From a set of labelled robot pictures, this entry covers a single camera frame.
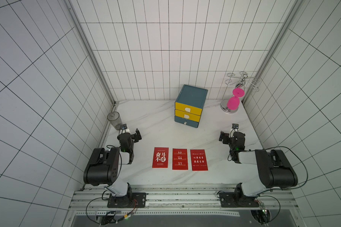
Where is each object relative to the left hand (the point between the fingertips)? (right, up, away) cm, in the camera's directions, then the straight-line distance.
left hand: (131, 132), depth 96 cm
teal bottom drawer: (+40, +7, +5) cm, 41 cm away
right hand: (+69, +1, -1) cm, 69 cm away
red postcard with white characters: (+21, -15, -8) cm, 27 cm away
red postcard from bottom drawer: (+45, -17, -8) cm, 49 cm away
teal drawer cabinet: (+43, +25, -1) cm, 49 cm away
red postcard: (+33, -16, -8) cm, 38 cm away
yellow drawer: (+39, +12, -1) cm, 41 cm away
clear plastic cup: (-13, +10, +4) cm, 17 cm away
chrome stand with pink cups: (+72, +19, +5) cm, 75 cm away
